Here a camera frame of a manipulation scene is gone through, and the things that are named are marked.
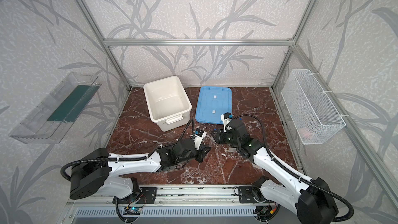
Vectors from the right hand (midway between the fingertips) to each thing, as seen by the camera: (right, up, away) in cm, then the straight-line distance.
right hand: (213, 128), depth 79 cm
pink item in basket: (+44, -1, -7) cm, 44 cm away
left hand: (0, -9, -2) cm, 9 cm away
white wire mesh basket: (+40, +9, -17) cm, 44 cm away
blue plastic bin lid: (+1, +13, +32) cm, 35 cm away
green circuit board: (-38, -37, -8) cm, 54 cm away
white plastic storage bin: (-31, +11, +30) cm, 45 cm away
